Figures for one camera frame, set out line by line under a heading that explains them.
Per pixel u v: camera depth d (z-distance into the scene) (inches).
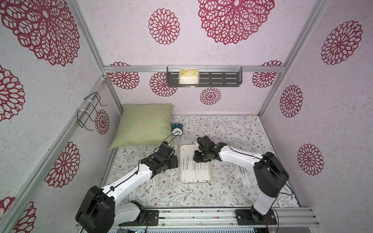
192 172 35.2
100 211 15.6
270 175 18.3
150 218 29.0
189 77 35.4
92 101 30.8
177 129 40.8
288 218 30.0
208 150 27.3
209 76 37.2
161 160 24.7
